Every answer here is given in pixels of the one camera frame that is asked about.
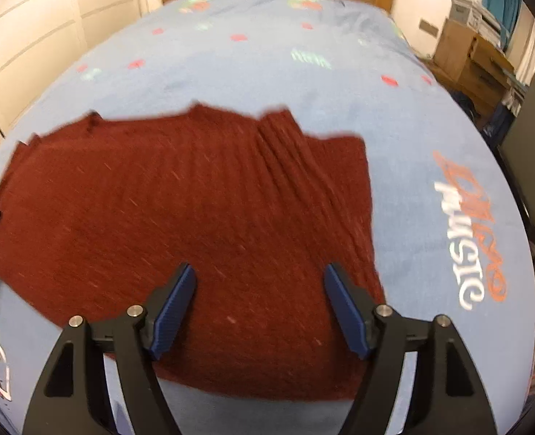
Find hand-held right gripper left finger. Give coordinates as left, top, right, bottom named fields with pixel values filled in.
left=23, top=262, right=199, bottom=435

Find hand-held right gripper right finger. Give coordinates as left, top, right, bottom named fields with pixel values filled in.
left=323, top=263, right=499, bottom=435

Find dark red knit sweater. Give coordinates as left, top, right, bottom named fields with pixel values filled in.
left=0, top=103, right=387, bottom=402

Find cream wardrobe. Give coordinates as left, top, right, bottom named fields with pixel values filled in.
left=0, top=0, right=165, bottom=142

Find blue printed blanket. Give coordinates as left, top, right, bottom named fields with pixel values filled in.
left=0, top=0, right=535, bottom=435

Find wooden cabinet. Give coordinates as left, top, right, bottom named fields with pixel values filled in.
left=433, top=18, right=516, bottom=119

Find grey storage box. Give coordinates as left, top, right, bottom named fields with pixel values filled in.
left=449, top=0, right=482, bottom=26

